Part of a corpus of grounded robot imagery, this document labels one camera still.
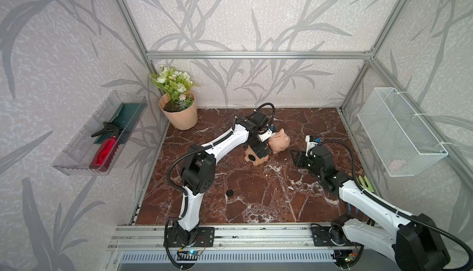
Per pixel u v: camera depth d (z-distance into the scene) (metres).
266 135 0.81
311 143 0.74
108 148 0.60
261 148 0.80
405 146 0.61
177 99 1.02
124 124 0.69
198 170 0.51
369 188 0.87
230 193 0.86
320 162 0.63
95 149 0.62
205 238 0.73
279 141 0.94
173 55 0.93
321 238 0.73
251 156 0.90
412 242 0.39
